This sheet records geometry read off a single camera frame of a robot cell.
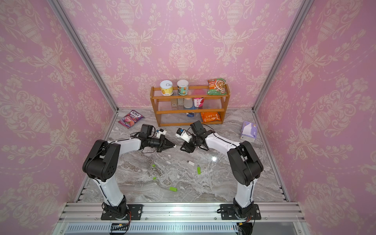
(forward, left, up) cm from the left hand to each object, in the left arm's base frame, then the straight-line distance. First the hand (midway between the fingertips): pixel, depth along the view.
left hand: (174, 145), depth 89 cm
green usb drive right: (-11, -15, -10) cm, 22 cm away
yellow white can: (+24, +4, +25) cm, 35 cm away
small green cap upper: (-9, +12, -9) cm, 18 cm away
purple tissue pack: (+14, -50, -3) cm, 52 cm away
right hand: (+2, -6, -2) cm, 7 cm away
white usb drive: (-7, -11, -10) cm, 16 cm away
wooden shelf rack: (+25, +4, +3) cm, 26 cm away
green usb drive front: (-22, -1, -10) cm, 24 cm away
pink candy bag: (+25, +37, -6) cm, 45 cm away
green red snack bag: (+26, -25, +24) cm, 44 cm away
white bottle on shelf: (+27, -8, +10) cm, 30 cm away
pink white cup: (+27, -15, +12) cm, 33 cm away
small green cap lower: (-17, +11, -10) cm, 22 cm away
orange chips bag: (+28, -22, -4) cm, 36 cm away
